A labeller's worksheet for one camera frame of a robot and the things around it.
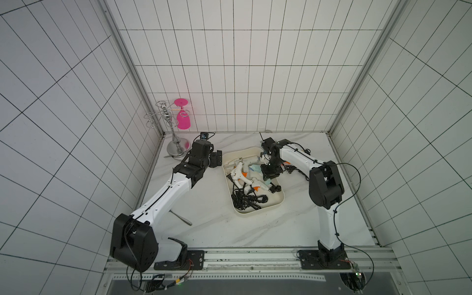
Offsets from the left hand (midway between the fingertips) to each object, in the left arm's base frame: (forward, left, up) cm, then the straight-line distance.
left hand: (208, 156), depth 84 cm
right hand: (-3, -26, -15) cm, 31 cm away
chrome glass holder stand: (+19, +24, -17) cm, 35 cm away
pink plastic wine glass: (+28, +18, -1) cm, 33 cm away
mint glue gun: (+1, -24, -12) cm, 27 cm away
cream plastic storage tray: (-15, -23, -17) cm, 32 cm away
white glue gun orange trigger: (-9, -20, -15) cm, 26 cm away
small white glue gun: (-3, -14, -13) cm, 19 cm away
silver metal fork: (-23, +12, -18) cm, 32 cm away
